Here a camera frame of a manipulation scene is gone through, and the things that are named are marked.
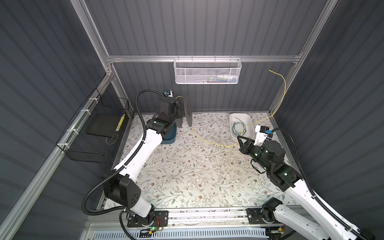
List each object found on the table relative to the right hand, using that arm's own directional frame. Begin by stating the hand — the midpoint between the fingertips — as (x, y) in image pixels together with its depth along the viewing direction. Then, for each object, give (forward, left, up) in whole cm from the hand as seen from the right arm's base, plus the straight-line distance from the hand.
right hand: (239, 138), depth 70 cm
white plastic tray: (+32, -12, -28) cm, 44 cm away
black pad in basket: (+7, +68, +2) cm, 68 cm away
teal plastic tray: (+18, +38, -24) cm, 49 cm away
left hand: (+18, +32, +6) cm, 37 cm away
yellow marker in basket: (+10, +61, 0) cm, 62 cm away
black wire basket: (+1, +72, +1) cm, 72 cm away
